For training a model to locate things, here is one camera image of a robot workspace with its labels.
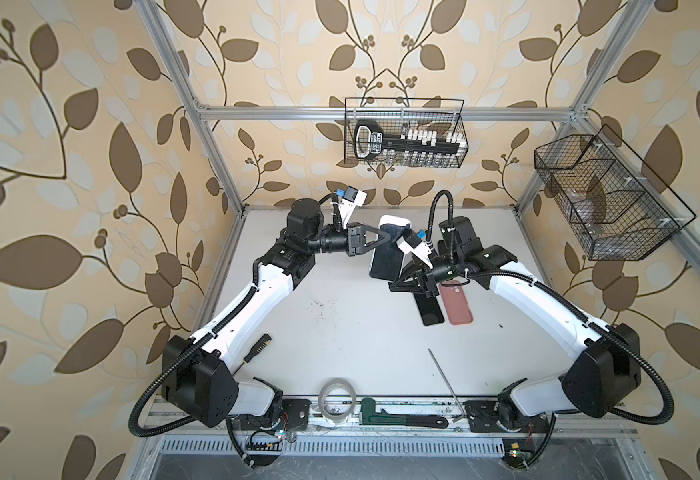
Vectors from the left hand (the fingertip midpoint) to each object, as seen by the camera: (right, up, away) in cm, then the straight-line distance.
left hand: (391, 238), depth 64 cm
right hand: (+1, -12, +5) cm, 13 cm away
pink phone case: (+24, -21, +31) cm, 44 cm away
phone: (+14, -22, +29) cm, 39 cm away
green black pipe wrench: (-5, -44, +10) cm, 46 cm away
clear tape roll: (-12, -44, +8) cm, 46 cm away
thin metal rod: (+19, -44, +11) cm, 50 cm away
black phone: (0, -4, +2) cm, 4 cm away
